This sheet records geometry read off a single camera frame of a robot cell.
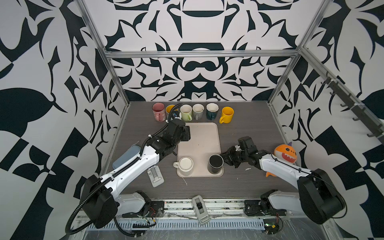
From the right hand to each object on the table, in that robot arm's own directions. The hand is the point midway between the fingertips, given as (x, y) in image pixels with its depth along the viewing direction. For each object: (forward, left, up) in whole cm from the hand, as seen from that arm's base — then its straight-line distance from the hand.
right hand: (220, 155), depth 84 cm
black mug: (-5, +3, +2) cm, 6 cm away
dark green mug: (+34, +1, 0) cm, 34 cm away
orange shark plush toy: (+1, -37, -1) cm, 37 cm away
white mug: (-5, +19, 0) cm, 20 cm away
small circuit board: (-32, -21, -9) cm, 39 cm away
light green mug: (+33, +20, 0) cm, 38 cm away
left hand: (+10, +18, +16) cm, 26 cm away
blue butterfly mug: (+37, +32, -1) cm, 49 cm away
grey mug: (+32, +11, +2) cm, 34 cm away
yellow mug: (+31, -9, 0) cm, 32 cm away
